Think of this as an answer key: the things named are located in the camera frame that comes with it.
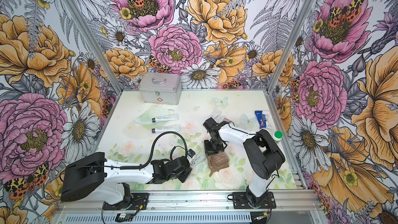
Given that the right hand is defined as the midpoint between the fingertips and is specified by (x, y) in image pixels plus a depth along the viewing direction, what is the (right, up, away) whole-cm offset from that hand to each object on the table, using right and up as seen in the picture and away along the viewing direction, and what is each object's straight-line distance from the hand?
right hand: (209, 156), depth 86 cm
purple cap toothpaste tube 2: (-26, +13, +12) cm, 32 cm away
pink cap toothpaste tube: (+9, +20, +19) cm, 29 cm away
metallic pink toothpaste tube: (+13, +18, +19) cm, 29 cm away
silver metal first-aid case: (-29, +39, +18) cm, 52 cm away
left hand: (-12, -7, -3) cm, 14 cm away
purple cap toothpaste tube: (+5, +22, +21) cm, 31 cm away
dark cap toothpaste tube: (-6, -1, -1) cm, 6 cm away
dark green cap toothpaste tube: (-24, +20, +21) cm, 38 cm away
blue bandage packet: (+35, +19, +15) cm, 42 cm away
